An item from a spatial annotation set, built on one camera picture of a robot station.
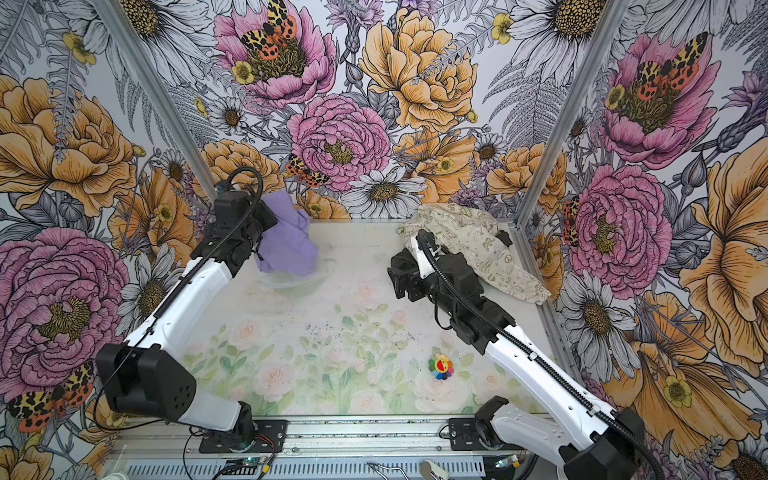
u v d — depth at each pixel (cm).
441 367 84
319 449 73
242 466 73
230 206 58
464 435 73
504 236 112
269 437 73
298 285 102
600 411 39
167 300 47
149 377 42
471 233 106
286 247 89
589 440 39
